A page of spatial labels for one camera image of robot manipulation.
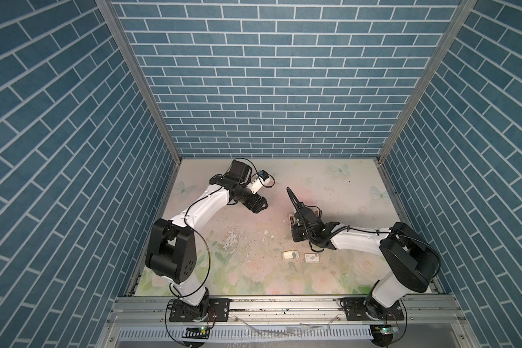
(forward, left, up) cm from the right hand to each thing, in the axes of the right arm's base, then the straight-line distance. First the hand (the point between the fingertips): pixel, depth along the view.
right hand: (291, 227), depth 92 cm
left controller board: (-39, +29, -5) cm, 49 cm away
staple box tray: (-11, 0, -3) cm, 11 cm away
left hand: (+6, +13, +12) cm, 19 cm away
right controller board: (-34, -31, -6) cm, 47 cm away
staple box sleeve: (-12, -9, -2) cm, 15 cm away
